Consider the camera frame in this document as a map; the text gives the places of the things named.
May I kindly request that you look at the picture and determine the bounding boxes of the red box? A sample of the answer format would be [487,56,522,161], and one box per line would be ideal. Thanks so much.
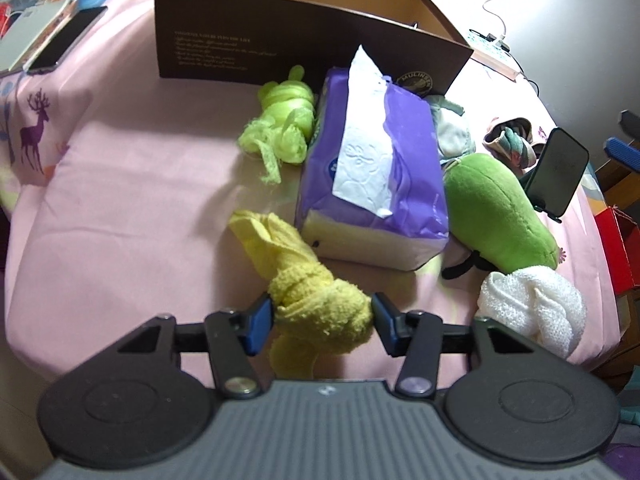
[596,207,640,296]

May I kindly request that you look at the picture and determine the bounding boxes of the green plush vegetable toy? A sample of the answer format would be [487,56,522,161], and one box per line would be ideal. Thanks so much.
[442,153,560,280]

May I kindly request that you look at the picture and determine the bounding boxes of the black smartphone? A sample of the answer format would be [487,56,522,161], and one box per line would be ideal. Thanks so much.
[27,6,107,75]

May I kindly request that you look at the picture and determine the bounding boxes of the white blue power strip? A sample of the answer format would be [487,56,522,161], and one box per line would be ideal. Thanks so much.
[466,29,511,54]

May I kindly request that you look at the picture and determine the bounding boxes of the purple tissue pack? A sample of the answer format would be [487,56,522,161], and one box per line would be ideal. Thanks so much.
[295,49,449,271]

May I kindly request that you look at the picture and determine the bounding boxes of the orange booklet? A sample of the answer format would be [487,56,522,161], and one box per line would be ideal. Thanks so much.
[18,0,77,72]

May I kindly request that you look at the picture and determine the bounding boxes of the black phone on stand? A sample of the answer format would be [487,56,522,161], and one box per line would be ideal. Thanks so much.
[520,128,589,223]

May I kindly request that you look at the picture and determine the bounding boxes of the lime green mesh cloth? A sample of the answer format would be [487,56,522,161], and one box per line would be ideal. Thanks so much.
[238,65,316,184]

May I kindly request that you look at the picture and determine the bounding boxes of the brown cardboard box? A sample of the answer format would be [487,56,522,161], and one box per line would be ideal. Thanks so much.
[154,0,472,96]

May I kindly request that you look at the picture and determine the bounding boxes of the pink printed bedsheet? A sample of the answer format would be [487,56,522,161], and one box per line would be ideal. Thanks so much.
[0,0,622,386]

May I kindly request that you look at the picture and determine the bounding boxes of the yellow knotted towel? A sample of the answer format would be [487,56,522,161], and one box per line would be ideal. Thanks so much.
[228,210,373,379]

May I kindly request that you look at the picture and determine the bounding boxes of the multicolour knotted sock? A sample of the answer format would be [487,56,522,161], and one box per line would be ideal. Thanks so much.
[483,117,537,170]

